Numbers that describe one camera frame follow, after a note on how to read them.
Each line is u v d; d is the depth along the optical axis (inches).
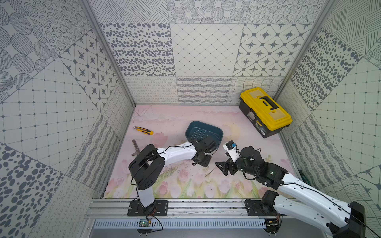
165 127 42.9
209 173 33.8
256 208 28.7
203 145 27.1
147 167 18.1
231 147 25.1
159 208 29.0
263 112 36.6
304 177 34.4
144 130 40.9
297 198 19.1
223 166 25.4
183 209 29.8
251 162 21.9
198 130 41.0
